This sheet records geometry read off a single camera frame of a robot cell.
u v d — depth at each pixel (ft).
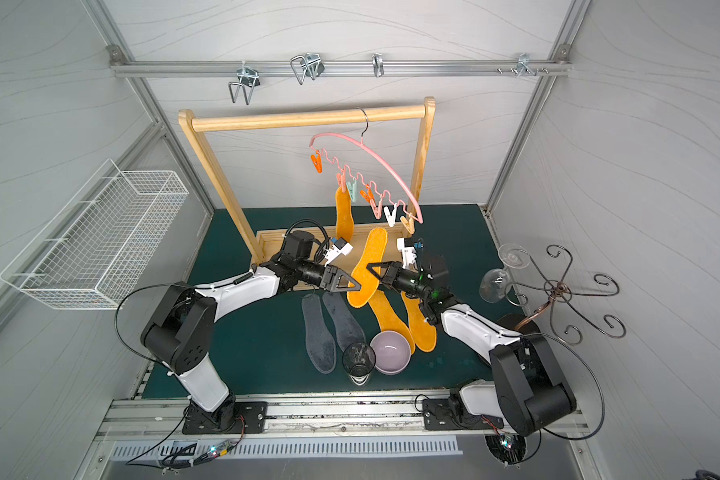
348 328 2.90
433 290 2.14
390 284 2.34
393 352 2.76
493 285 2.48
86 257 2.18
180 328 1.55
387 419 2.45
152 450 1.91
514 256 2.17
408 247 2.50
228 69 2.59
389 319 2.96
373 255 2.63
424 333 2.88
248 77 2.57
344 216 2.97
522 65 2.51
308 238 2.40
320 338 2.83
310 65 2.51
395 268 2.36
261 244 3.57
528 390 1.38
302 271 2.45
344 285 2.48
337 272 2.45
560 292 2.02
